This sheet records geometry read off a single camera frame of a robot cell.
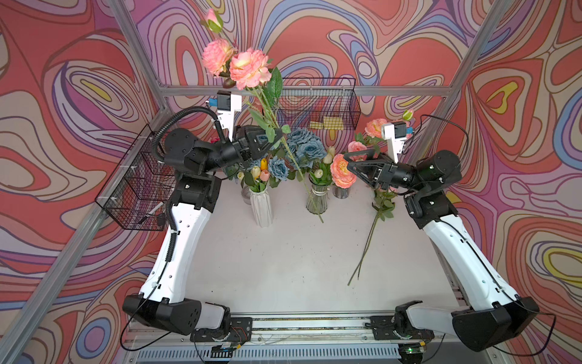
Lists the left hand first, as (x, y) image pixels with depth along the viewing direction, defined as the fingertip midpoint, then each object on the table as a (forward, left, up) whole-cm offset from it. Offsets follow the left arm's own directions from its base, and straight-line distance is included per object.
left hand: (284, 141), depth 47 cm
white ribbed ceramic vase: (+13, +11, -39) cm, 43 cm away
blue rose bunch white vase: (+13, +9, -23) cm, 28 cm away
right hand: (0, -14, -8) cm, 16 cm away
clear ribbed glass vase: (+23, -13, -50) cm, 57 cm away
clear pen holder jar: (+29, -25, -51) cm, 64 cm away
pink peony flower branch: (+3, -34, -57) cm, 66 cm away
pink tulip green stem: (+13, +7, -23) cm, 27 cm away
